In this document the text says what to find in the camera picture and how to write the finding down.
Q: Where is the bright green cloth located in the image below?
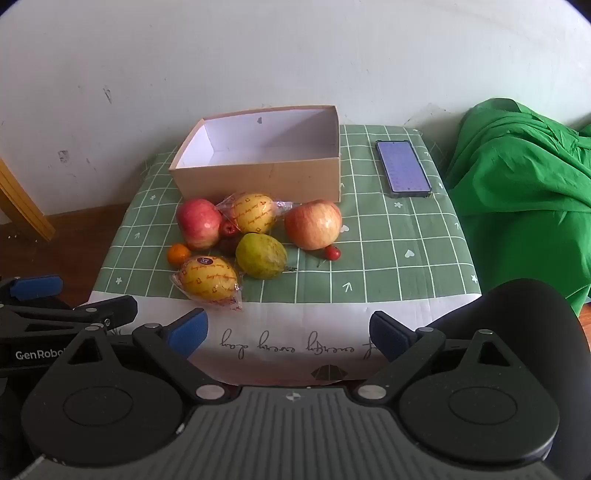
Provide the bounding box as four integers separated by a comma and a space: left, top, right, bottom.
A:
442, 98, 591, 317

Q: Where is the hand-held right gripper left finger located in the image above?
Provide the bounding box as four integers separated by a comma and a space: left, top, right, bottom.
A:
60, 308, 232, 406

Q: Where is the small orange tangerine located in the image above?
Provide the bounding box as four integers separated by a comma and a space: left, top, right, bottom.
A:
167, 243, 192, 267

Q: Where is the smartphone with lit screen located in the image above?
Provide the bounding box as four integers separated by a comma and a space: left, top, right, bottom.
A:
375, 140, 433, 199

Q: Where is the yellow wooden furniture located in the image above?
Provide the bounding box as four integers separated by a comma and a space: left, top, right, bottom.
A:
0, 157, 56, 241

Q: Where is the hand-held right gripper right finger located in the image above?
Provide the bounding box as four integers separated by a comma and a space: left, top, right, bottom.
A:
356, 310, 518, 402

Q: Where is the green pear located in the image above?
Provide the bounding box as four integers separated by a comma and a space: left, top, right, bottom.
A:
235, 233, 297, 280

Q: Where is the deep red apple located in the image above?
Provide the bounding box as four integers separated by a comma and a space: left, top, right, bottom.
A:
176, 198, 223, 251

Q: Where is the plastic-wrapped yellow lemon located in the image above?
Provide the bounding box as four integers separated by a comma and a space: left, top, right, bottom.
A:
170, 255, 244, 311
216, 193, 294, 235

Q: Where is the large orange-red apple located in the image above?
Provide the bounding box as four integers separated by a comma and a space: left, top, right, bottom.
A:
284, 200, 343, 251

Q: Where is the green checked tablecloth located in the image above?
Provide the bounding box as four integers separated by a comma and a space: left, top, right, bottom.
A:
88, 124, 483, 387

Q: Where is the brown cardboard box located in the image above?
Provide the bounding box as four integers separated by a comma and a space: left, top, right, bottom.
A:
168, 104, 342, 204

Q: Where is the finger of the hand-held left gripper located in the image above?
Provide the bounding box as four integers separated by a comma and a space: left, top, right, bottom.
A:
0, 275, 64, 305
0, 296, 139, 335

